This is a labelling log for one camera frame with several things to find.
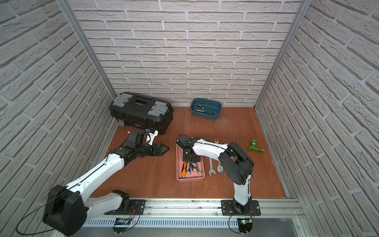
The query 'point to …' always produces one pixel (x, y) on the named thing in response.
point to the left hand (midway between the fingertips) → (165, 146)
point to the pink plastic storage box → (188, 172)
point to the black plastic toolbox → (132, 109)
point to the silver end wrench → (193, 166)
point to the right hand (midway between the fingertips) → (191, 159)
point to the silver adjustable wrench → (219, 168)
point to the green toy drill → (253, 142)
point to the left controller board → (121, 224)
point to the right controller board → (245, 225)
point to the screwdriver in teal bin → (207, 112)
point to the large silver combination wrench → (210, 171)
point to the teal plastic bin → (208, 102)
